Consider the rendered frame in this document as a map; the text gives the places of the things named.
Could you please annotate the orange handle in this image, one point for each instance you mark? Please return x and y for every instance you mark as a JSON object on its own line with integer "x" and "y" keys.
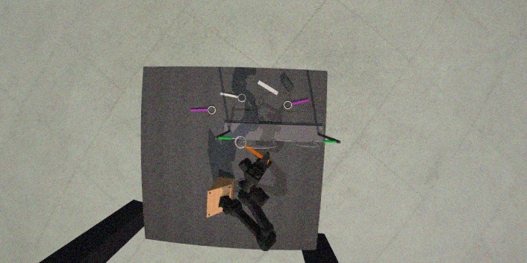
{"x": 250, "y": 149}

